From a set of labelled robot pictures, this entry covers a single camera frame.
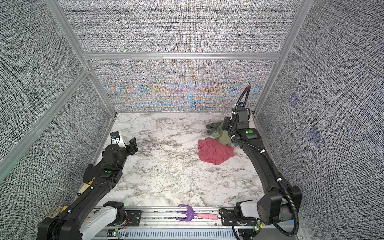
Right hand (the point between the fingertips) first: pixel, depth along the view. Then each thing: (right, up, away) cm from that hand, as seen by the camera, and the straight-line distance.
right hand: (229, 117), depth 80 cm
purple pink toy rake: (-20, -48, -6) cm, 52 cm away
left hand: (-54, -12, +3) cm, 56 cm away
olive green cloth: (-3, -9, +6) cm, 11 cm away
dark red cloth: (-7, -20, +15) cm, 26 cm away
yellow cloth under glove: (-80, -38, +3) cm, 89 cm away
